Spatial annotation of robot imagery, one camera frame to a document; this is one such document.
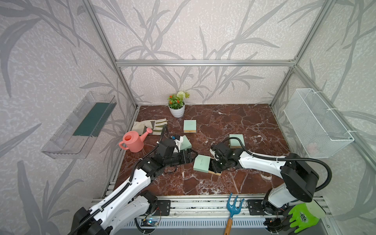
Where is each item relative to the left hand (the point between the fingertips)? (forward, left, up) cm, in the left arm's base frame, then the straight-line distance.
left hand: (193, 156), depth 74 cm
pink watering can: (+12, +36, -7) cm, 39 cm away
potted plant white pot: (+41, +12, -2) cm, 42 cm away
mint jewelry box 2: (+15, +5, -13) cm, 21 cm away
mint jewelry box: (+30, +3, -15) cm, 34 cm away
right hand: (0, -11, -15) cm, 18 cm away
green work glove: (-24, -56, -14) cm, 62 cm away
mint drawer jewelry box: (+2, -6, -14) cm, 16 cm away
